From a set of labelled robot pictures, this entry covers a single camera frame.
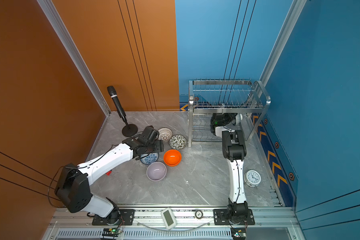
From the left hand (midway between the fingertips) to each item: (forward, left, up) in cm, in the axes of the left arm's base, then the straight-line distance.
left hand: (160, 144), depth 87 cm
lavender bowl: (-12, +3, -10) cm, 16 cm away
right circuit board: (-41, -40, -13) cm, 59 cm away
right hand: (+25, -51, +2) cm, 57 cm away
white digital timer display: (-36, -7, -10) cm, 38 cm away
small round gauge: (-35, -21, -7) cm, 41 cm away
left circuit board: (-41, +20, -13) cm, 48 cm away
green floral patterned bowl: (+8, -9, -10) cm, 16 cm away
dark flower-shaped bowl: (+23, -51, -1) cm, 56 cm away
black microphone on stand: (+19, +27, -12) cm, 35 cm away
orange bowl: (-4, -7, -9) cm, 12 cm away
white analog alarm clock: (-16, -52, -9) cm, 55 cm away
